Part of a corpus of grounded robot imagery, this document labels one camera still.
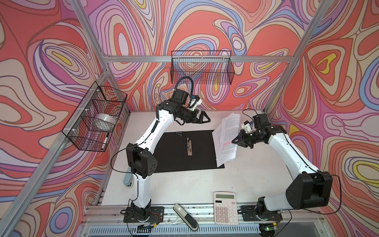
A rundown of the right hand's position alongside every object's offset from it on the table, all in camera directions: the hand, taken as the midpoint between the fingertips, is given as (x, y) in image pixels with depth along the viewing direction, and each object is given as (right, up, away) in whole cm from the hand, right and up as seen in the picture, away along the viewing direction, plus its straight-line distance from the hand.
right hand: (234, 144), depth 81 cm
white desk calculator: (-6, -32, -7) cm, 33 cm away
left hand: (-16, +14, -2) cm, 22 cm away
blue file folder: (-27, -6, +16) cm, 32 cm away
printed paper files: (-4, +4, +8) cm, 10 cm away
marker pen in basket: (-67, +3, -8) cm, 68 cm away
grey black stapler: (-26, -34, -12) cm, 44 cm away
